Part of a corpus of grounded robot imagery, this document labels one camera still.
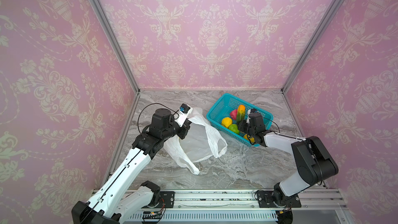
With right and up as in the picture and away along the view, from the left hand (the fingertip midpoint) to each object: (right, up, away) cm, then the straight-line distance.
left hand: (191, 121), depth 72 cm
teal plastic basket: (+22, +2, +34) cm, 41 cm away
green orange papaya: (+29, +2, +22) cm, 36 cm away
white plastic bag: (+3, -16, +20) cm, 25 cm away
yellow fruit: (+20, -3, +24) cm, 32 cm away
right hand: (+27, -3, +23) cm, 36 cm away
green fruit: (+24, -6, +19) cm, 31 cm away
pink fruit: (+25, +1, +27) cm, 37 cm away
